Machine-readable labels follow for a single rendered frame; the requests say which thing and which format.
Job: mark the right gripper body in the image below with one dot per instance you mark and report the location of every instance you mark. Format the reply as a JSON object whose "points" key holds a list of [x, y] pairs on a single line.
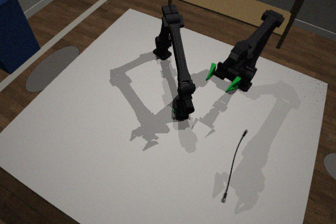
{"points": [[175, 104]]}

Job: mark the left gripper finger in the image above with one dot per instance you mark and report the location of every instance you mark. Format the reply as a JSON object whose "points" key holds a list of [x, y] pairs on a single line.
{"points": [[213, 66], [234, 84]]}

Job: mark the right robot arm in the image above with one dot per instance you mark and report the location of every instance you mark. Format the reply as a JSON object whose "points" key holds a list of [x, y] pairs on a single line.
{"points": [[170, 17]]}

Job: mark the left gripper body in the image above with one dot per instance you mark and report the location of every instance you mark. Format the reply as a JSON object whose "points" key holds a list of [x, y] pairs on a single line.
{"points": [[229, 73]]}

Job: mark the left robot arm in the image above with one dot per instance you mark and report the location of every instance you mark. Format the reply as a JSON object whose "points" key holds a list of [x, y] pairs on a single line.
{"points": [[253, 46]]}

